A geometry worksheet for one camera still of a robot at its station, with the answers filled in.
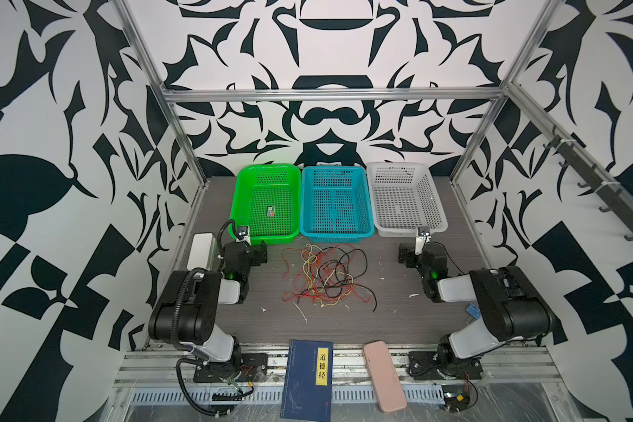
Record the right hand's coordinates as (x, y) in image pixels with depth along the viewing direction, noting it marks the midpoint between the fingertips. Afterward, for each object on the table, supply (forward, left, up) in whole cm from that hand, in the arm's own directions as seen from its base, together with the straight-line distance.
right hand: (415, 239), depth 96 cm
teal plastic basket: (+19, +28, -4) cm, 34 cm away
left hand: (0, +61, +2) cm, 61 cm away
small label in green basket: (+16, +54, -3) cm, 57 cm away
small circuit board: (-46, -2, -5) cm, 46 cm away
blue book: (-43, +38, -2) cm, 57 cm away
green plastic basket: (+27, +57, -8) cm, 64 cm away
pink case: (-43, +17, -2) cm, 46 cm away
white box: (-6, +74, +3) cm, 74 cm away
